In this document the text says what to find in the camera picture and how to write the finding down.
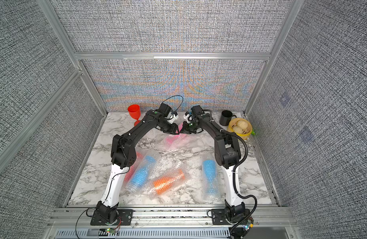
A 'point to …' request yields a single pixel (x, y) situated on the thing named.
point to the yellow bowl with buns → (240, 127)
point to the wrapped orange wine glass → (164, 182)
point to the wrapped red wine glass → (132, 168)
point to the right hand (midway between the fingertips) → (180, 127)
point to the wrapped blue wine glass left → (140, 175)
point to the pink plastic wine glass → (174, 139)
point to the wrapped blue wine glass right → (211, 186)
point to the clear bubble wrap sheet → (159, 139)
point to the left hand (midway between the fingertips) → (179, 130)
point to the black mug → (226, 117)
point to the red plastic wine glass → (135, 111)
